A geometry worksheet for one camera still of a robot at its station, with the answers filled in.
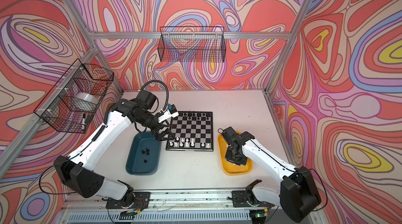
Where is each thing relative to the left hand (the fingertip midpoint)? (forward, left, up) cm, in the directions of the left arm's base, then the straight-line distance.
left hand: (172, 129), depth 73 cm
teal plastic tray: (-9, +22, -21) cm, 32 cm away
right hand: (-10, -31, -18) cm, 37 cm away
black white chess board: (+11, -9, -21) cm, 25 cm away
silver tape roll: (+10, +40, +10) cm, 42 cm away
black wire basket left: (+5, +49, +12) cm, 50 cm away
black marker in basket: (+2, +41, +3) cm, 41 cm away
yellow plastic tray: (-12, -30, -21) cm, 38 cm away
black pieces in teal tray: (-3, +17, -22) cm, 28 cm away
